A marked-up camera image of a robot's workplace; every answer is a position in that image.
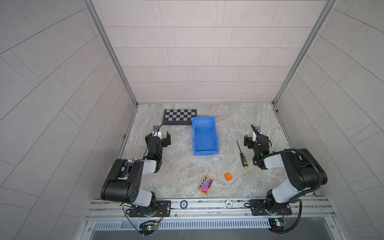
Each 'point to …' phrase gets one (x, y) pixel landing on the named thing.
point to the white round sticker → (228, 203)
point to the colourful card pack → (205, 185)
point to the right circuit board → (278, 225)
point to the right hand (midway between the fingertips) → (253, 133)
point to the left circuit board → (147, 227)
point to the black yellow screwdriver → (244, 163)
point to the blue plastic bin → (205, 138)
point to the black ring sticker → (183, 204)
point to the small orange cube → (228, 176)
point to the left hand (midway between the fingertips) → (161, 130)
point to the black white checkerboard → (179, 116)
